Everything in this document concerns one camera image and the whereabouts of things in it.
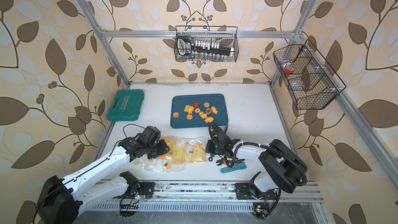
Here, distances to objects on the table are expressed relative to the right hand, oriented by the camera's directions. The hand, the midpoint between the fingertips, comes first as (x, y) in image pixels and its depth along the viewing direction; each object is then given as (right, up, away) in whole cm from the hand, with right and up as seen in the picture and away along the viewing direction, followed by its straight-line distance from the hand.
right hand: (205, 148), depth 88 cm
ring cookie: (+1, +24, +18) cm, 30 cm away
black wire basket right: (+52, +37, -13) cm, 65 cm away
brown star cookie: (-6, +24, +17) cm, 30 cm away
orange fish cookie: (+3, +15, +10) cm, 18 cm away
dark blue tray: (-8, +21, +15) cm, 27 cm away
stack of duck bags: (-13, -1, -2) cm, 13 cm away
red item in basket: (+45, +43, -6) cm, 62 cm away
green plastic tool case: (-52, +24, +13) cm, 59 cm away
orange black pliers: (+10, -5, -6) cm, 13 cm away
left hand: (-20, +2, -8) cm, 21 cm away
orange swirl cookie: (-20, +18, +14) cm, 30 cm away
